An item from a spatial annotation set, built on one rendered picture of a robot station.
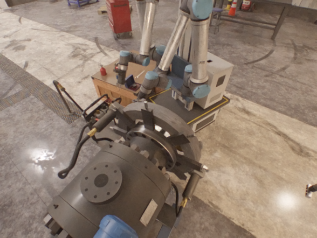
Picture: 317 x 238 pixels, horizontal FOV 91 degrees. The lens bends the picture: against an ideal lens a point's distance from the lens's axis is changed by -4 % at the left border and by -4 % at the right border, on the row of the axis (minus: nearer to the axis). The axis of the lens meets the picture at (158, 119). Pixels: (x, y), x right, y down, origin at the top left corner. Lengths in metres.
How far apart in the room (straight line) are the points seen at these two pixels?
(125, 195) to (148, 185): 0.14
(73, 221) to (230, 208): 1.43
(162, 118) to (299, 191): 1.76
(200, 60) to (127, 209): 1.04
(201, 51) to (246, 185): 1.47
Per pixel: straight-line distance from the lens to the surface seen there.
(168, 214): 1.51
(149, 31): 1.60
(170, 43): 1.31
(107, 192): 0.88
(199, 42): 1.20
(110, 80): 2.37
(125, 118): 1.26
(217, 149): 2.18
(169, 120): 1.05
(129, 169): 0.96
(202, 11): 1.12
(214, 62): 2.02
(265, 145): 2.49
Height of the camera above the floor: 1.73
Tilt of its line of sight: 47 degrees down
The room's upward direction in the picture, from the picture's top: straight up
